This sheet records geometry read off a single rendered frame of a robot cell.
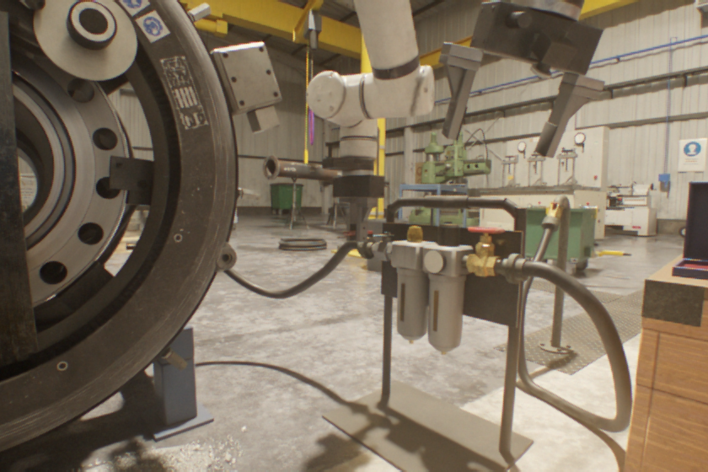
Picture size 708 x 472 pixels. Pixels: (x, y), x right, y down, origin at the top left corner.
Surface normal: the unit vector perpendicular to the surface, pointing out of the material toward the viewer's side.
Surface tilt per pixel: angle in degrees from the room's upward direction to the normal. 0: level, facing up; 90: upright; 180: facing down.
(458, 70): 113
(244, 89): 90
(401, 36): 120
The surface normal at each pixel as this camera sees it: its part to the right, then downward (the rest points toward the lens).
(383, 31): -0.20, 0.75
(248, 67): 0.67, 0.07
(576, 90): 0.09, 0.47
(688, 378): -0.74, 0.04
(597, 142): -0.90, 0.02
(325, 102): -0.45, 0.22
